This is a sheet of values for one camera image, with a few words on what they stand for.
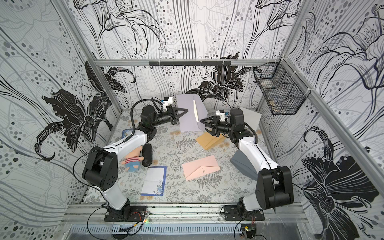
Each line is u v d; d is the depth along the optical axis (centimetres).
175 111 72
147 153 91
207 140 101
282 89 88
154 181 84
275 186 41
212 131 73
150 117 64
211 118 72
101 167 49
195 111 75
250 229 70
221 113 76
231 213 72
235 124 63
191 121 72
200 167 86
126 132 104
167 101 75
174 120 72
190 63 91
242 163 89
